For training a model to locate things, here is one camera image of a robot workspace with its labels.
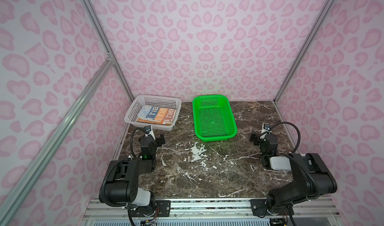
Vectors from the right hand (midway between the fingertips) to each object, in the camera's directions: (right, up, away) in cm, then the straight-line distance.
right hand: (262, 129), depth 92 cm
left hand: (-66, 0, -1) cm, 66 cm away
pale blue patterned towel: (-69, +9, +14) cm, 71 cm away
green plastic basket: (-27, +6, +18) cm, 33 cm away
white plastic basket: (-59, +19, +18) cm, 64 cm away
